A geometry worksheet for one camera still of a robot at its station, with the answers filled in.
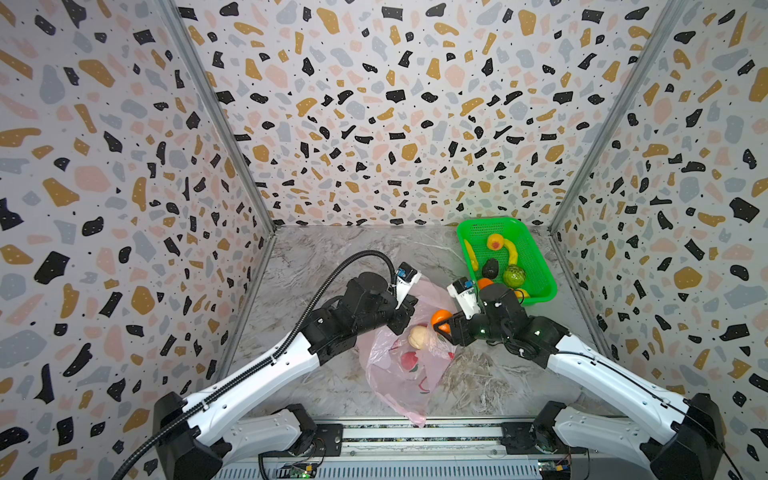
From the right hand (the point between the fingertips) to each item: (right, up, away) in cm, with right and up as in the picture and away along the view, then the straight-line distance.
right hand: (438, 319), depth 74 cm
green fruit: (+28, +9, +26) cm, 39 cm away
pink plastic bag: (-9, -16, +11) cm, 22 cm away
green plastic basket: (+28, +18, +39) cm, 51 cm away
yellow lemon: (+30, +3, +26) cm, 40 cm away
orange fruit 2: (0, +1, 0) cm, 1 cm away
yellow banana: (+33, +17, +38) cm, 53 cm away
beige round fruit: (-4, -8, +13) cm, 16 cm away
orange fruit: (+19, +6, +27) cm, 34 cm away
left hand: (-5, +6, -5) cm, 10 cm away
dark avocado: (+22, +11, +30) cm, 38 cm away
